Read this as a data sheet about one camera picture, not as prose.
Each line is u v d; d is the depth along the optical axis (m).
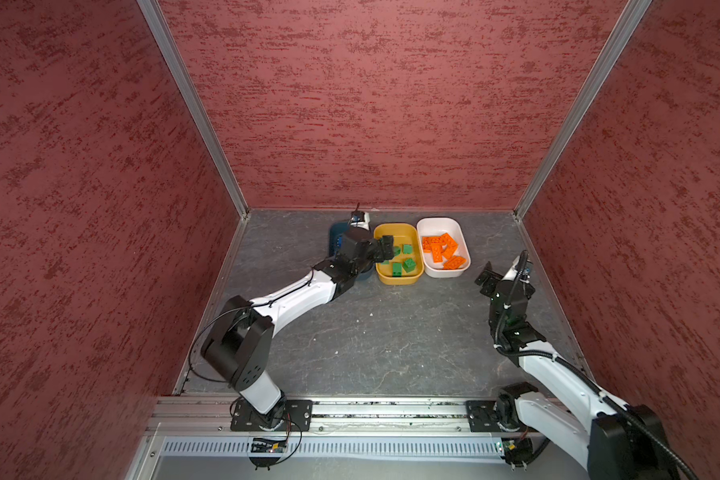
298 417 0.74
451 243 1.06
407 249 1.07
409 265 1.00
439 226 1.16
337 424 0.74
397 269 1.01
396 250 1.06
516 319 0.63
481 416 0.74
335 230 1.03
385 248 0.77
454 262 1.02
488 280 0.75
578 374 0.49
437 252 1.06
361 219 0.75
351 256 0.65
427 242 1.08
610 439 0.40
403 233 1.10
